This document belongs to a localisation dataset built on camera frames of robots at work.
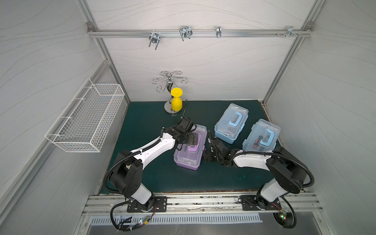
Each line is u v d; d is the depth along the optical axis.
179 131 0.66
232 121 0.94
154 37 0.79
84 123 0.69
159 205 0.74
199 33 0.78
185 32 0.77
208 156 0.82
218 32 0.78
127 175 0.43
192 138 0.77
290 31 0.77
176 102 0.96
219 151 0.70
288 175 0.45
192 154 0.81
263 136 0.87
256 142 0.85
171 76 0.92
